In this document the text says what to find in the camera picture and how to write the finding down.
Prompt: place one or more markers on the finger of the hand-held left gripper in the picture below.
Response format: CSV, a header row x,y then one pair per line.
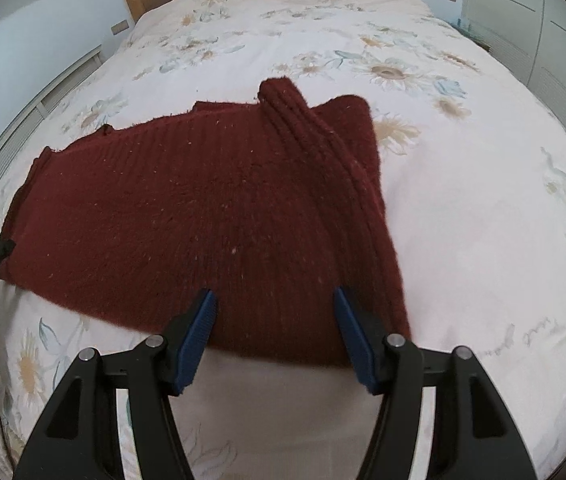
x,y
2,252

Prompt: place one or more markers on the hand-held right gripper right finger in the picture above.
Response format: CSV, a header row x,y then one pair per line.
x,y
358,347

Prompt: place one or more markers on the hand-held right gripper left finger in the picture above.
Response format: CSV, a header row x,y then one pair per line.
x,y
194,347

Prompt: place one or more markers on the dark red knitted sweater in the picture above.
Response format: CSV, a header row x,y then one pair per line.
x,y
203,220

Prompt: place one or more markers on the floral pink duvet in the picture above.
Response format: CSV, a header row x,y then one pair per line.
x,y
463,210

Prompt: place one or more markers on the white panelled wardrobe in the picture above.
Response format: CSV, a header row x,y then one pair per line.
x,y
538,25

